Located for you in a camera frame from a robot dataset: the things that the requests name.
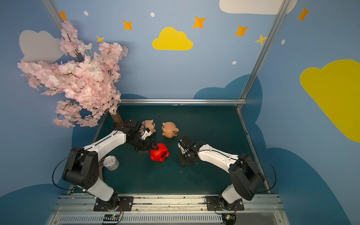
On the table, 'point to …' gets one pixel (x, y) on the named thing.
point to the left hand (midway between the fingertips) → (153, 148)
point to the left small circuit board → (111, 218)
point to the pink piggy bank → (148, 123)
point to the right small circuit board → (228, 218)
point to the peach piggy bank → (168, 128)
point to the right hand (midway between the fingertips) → (183, 159)
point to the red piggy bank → (160, 154)
